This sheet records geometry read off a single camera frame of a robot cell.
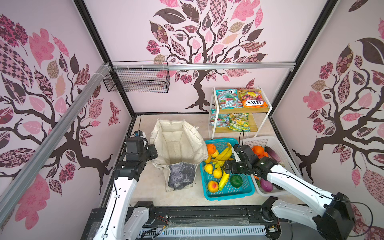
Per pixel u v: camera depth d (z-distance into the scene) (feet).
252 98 2.54
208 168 2.80
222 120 2.97
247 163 1.98
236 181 2.65
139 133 2.14
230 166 2.32
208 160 2.94
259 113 2.49
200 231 2.29
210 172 2.81
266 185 2.55
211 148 2.87
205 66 3.09
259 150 2.98
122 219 1.39
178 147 3.29
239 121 2.96
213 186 2.56
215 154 2.99
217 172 2.79
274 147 3.03
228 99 2.52
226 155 3.02
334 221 1.25
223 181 2.53
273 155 2.95
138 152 1.80
